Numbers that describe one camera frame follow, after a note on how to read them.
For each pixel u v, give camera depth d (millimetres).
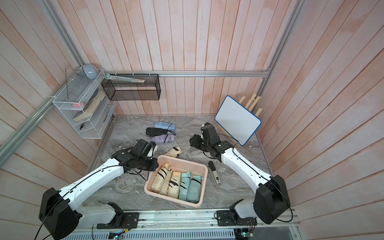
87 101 763
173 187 799
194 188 796
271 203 409
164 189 777
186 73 982
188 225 729
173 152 932
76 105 733
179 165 875
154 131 1071
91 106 798
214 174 856
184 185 817
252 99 842
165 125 1105
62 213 378
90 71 846
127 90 1073
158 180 769
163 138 1010
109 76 908
